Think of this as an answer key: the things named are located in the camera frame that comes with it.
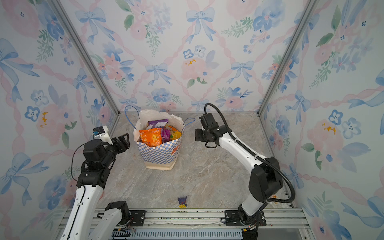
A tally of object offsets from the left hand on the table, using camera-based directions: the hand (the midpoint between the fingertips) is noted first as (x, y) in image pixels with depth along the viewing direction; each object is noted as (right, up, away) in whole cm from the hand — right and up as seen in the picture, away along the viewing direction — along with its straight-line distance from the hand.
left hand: (122, 134), depth 73 cm
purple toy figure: (+29, -34, +2) cm, 45 cm away
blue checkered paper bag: (+19, -12, +5) cm, 23 cm away
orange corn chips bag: (+13, -1, +4) cm, 14 cm away
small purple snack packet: (+13, +5, +15) cm, 21 cm away
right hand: (+38, 0, +13) cm, 40 cm away
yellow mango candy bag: (+25, -1, +15) cm, 29 cm away
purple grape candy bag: (+19, -1, +10) cm, 22 cm away
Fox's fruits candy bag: (+19, +3, +25) cm, 31 cm away
